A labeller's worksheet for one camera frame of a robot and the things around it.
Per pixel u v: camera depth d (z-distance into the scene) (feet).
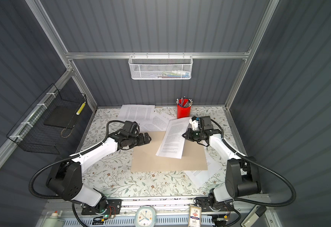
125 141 2.14
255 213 2.23
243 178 1.43
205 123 2.28
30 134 2.11
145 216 2.24
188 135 2.49
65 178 1.42
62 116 2.58
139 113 3.79
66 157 1.49
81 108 2.68
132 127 2.28
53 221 2.11
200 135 2.23
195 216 2.27
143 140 2.58
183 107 3.51
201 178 2.72
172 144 2.94
